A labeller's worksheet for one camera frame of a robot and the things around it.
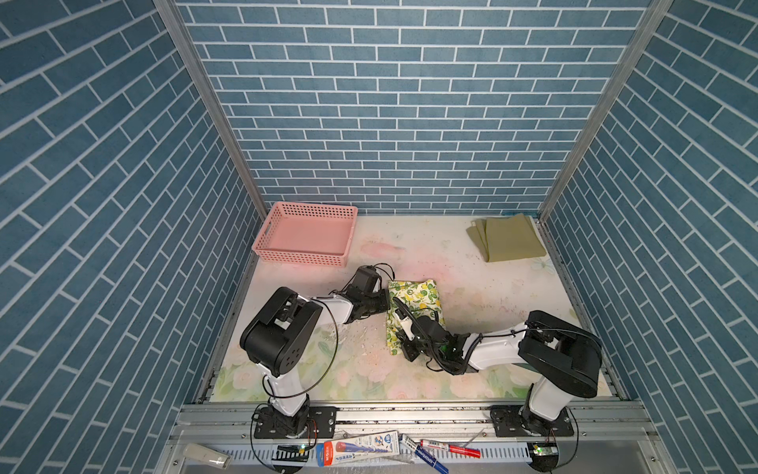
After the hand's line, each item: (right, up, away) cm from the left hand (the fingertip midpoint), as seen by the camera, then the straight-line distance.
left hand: (393, 301), depth 95 cm
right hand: (0, -8, -8) cm, 11 cm away
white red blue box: (-8, -30, -26) cm, 40 cm away
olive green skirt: (+43, +21, +16) cm, 51 cm away
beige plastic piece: (-43, -29, -29) cm, 59 cm away
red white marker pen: (+16, -30, -26) cm, 43 cm away
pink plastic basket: (-31, +23, +18) cm, 43 cm away
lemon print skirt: (+8, +2, -4) cm, 9 cm away
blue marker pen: (+7, -31, -27) cm, 41 cm away
